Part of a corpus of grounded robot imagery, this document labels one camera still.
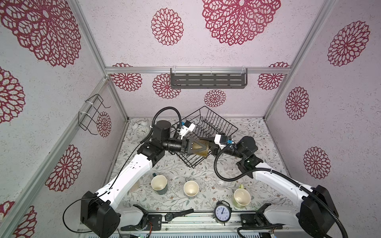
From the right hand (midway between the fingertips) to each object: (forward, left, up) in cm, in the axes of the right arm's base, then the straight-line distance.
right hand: (200, 137), depth 63 cm
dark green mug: (-9, +22, -30) cm, 38 cm away
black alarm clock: (-22, -12, -33) cm, 42 cm away
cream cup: (-10, +5, -34) cm, 36 cm away
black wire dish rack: (+35, -6, -31) cm, 47 cm away
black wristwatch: (-25, +15, -34) cm, 45 cm away
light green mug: (-14, -24, -36) cm, 45 cm away
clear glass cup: (-7, -13, -37) cm, 40 cm away
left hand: (-6, -1, -2) cm, 6 cm away
